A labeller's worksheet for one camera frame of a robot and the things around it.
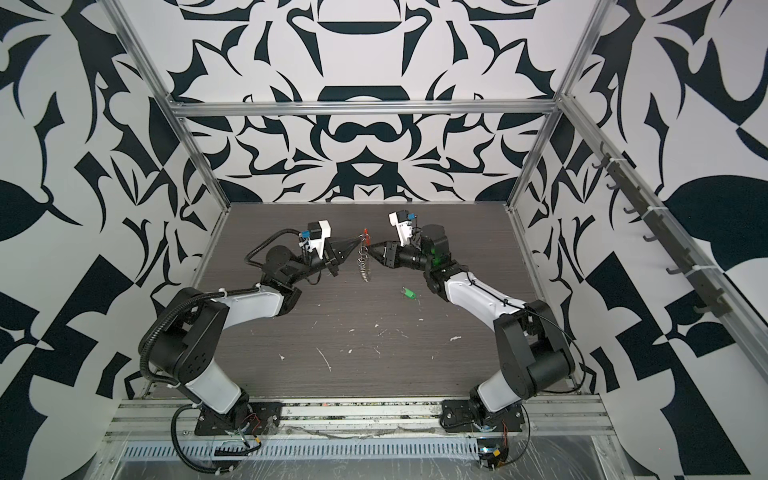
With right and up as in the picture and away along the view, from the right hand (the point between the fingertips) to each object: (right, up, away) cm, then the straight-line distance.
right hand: (371, 248), depth 79 cm
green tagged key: (+11, -15, +17) cm, 26 cm away
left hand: (-3, +4, -4) cm, 6 cm away
